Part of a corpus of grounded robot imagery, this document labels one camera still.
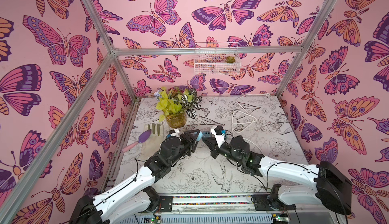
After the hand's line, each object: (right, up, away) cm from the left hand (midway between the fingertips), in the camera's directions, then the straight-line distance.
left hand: (202, 133), depth 72 cm
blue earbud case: (-1, -1, 0) cm, 2 cm away
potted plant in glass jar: (-15, +14, +20) cm, 29 cm away
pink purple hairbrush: (-38, -7, +26) cm, 47 cm away
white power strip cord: (+52, +24, +50) cm, 76 cm away
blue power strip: (+2, 0, +1) cm, 2 cm away
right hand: (+1, -2, +2) cm, 3 cm away
